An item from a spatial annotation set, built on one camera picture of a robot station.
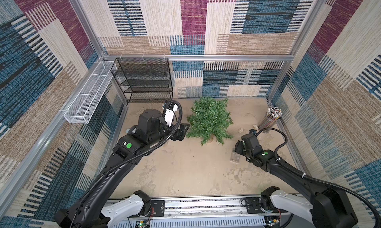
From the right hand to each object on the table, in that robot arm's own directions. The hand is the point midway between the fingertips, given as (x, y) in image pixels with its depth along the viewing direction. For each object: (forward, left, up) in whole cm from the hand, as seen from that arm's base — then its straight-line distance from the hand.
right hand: (241, 148), depth 87 cm
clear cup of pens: (+15, -19, +12) cm, 27 cm away
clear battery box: (-4, +4, -4) cm, 7 cm away
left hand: (-1, +32, +28) cm, 43 cm away
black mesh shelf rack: (+49, +64, +12) cm, 81 cm away
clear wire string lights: (+15, -4, -4) cm, 16 cm away
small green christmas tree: (+4, +19, +23) cm, 30 cm away
